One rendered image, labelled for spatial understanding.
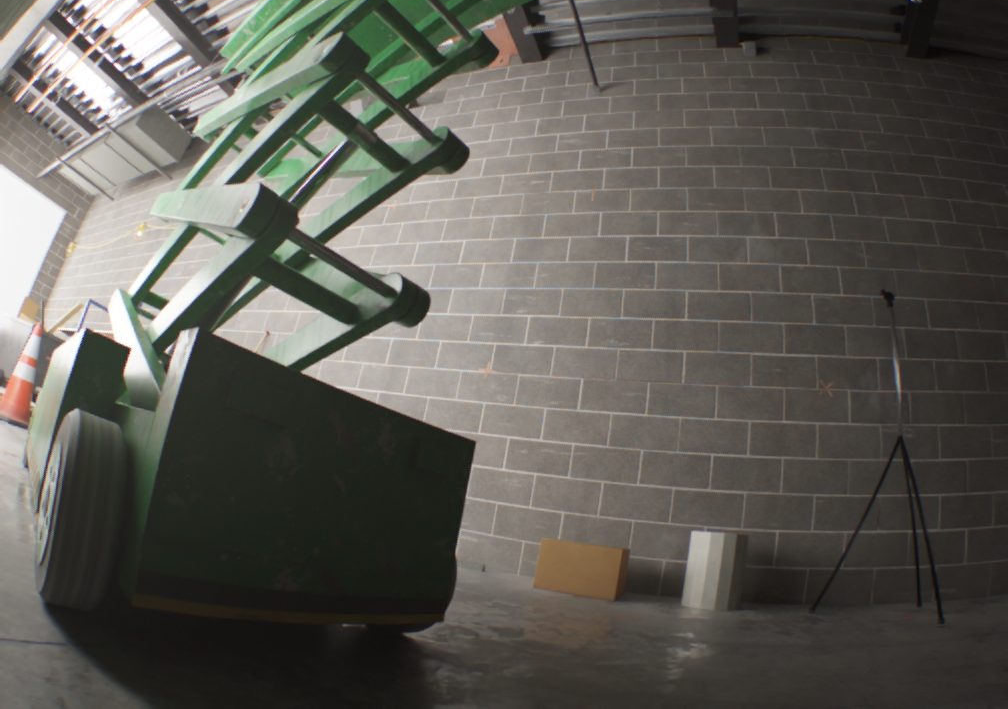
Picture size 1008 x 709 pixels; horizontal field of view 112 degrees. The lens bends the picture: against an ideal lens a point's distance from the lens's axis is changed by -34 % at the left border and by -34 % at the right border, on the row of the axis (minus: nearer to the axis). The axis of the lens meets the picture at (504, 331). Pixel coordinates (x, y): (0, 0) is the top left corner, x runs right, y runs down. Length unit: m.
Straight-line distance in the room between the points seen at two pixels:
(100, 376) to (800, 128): 4.22
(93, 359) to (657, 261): 3.09
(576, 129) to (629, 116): 0.44
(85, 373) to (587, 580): 2.16
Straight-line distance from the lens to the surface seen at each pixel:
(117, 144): 7.72
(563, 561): 2.53
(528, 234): 3.72
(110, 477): 0.76
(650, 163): 3.91
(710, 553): 2.53
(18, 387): 3.96
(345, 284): 1.42
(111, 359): 1.07
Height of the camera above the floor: 0.32
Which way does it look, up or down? 21 degrees up
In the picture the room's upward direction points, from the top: 10 degrees clockwise
